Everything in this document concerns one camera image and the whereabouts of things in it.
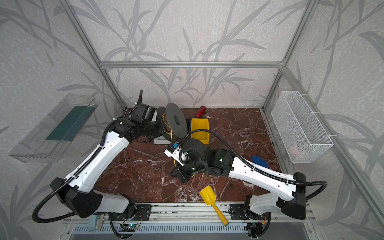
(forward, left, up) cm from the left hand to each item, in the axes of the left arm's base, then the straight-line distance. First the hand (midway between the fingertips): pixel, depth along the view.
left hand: (170, 124), depth 74 cm
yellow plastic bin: (+19, -15, -25) cm, 35 cm away
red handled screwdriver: (+33, -16, -26) cm, 45 cm away
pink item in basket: (-11, -63, -6) cm, 64 cm away
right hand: (-23, -4, 0) cm, 24 cm away
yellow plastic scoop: (-27, -20, -27) cm, 43 cm away
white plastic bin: (-8, +3, -2) cm, 9 cm away
